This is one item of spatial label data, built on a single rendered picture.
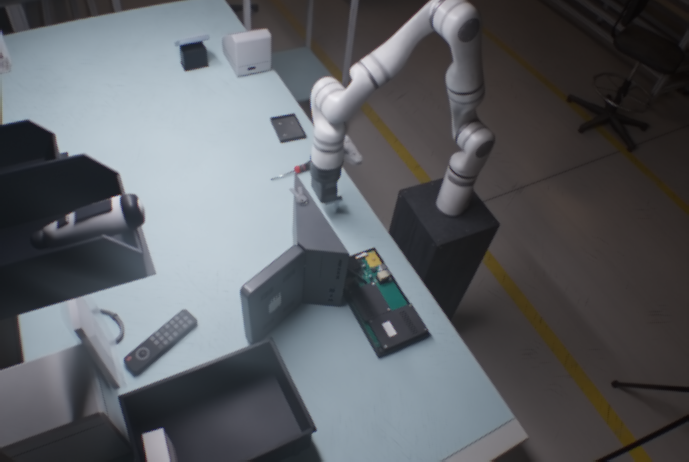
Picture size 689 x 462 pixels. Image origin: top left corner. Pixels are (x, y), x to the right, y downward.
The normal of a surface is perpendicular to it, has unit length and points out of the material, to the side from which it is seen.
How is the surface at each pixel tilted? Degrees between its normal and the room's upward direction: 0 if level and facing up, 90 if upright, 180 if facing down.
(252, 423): 0
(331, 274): 90
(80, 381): 0
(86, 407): 0
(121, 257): 90
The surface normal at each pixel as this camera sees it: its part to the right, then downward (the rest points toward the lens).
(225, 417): 0.11, -0.65
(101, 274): 0.46, 0.70
